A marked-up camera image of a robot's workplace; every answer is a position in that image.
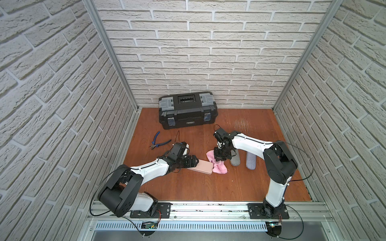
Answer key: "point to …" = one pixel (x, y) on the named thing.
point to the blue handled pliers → (153, 143)
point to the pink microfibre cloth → (219, 166)
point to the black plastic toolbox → (186, 110)
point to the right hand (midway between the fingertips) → (218, 159)
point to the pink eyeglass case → (203, 166)
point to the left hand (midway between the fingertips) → (195, 160)
